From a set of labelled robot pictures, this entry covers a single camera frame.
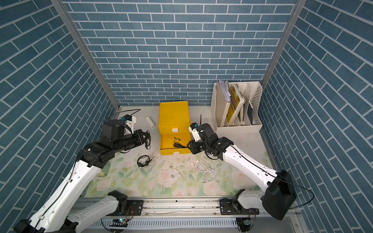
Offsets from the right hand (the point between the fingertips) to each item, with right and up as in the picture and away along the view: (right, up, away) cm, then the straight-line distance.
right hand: (190, 145), depth 78 cm
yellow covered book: (+29, +26, +13) cm, 41 cm away
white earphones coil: (-11, -18, +8) cm, 23 cm away
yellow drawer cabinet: (-9, +9, +4) cm, 14 cm away
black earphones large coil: (-21, +3, -8) cm, 22 cm away
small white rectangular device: (-31, +13, +30) cm, 45 cm away
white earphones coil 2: (+11, -20, +6) cm, 23 cm away
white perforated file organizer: (+42, +14, +27) cm, 52 cm away
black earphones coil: (-27, -12, +11) cm, 32 cm away
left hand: (-17, +7, -9) cm, 21 cm away
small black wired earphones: (-8, -2, +11) cm, 14 cm away
